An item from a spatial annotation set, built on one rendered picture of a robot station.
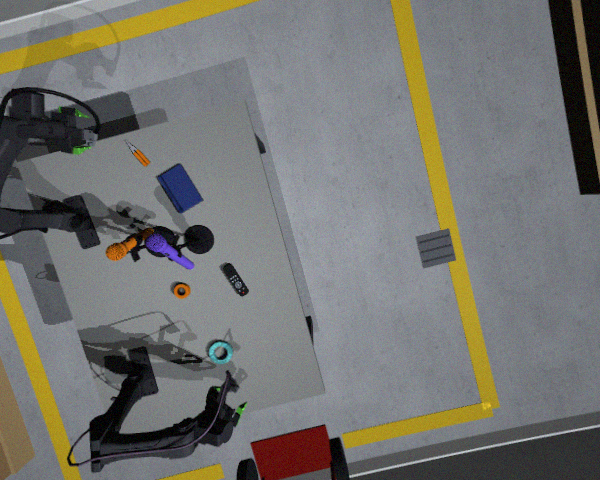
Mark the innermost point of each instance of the dark blue book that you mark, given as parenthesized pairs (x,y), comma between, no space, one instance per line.
(180,188)

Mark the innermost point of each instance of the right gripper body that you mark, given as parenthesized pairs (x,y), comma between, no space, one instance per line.
(225,412)

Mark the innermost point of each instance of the black remote control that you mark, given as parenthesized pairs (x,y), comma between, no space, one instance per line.
(236,280)

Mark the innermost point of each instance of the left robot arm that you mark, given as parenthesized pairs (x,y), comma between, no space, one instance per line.
(14,135)

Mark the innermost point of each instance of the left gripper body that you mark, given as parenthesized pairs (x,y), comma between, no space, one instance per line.
(63,126)

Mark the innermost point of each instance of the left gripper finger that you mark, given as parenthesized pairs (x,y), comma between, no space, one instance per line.
(79,150)
(78,113)

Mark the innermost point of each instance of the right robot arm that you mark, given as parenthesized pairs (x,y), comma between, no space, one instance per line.
(114,446)

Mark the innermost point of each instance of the orange ring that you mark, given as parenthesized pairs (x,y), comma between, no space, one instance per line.
(177,292)

